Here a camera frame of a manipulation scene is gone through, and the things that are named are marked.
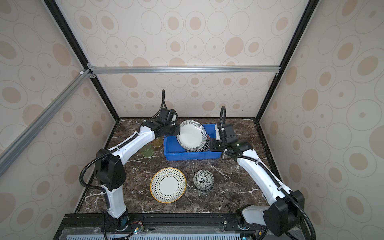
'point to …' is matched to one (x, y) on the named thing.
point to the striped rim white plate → (192, 136)
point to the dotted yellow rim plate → (168, 185)
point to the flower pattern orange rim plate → (205, 149)
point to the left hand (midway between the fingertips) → (183, 126)
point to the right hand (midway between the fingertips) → (212, 142)
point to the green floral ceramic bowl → (203, 180)
